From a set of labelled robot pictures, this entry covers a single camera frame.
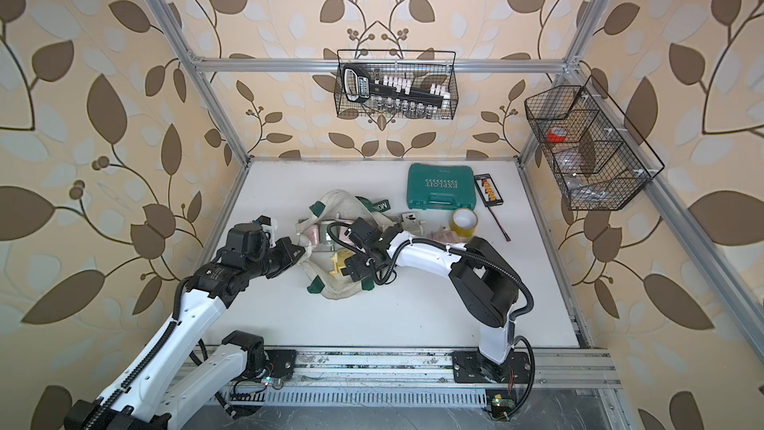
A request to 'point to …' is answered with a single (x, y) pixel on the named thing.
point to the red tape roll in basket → (557, 134)
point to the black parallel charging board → (488, 190)
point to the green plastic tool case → (441, 187)
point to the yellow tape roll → (463, 223)
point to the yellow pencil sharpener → (339, 259)
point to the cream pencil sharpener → (410, 222)
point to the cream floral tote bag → (344, 206)
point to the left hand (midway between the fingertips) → (302, 246)
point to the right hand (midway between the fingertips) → (364, 265)
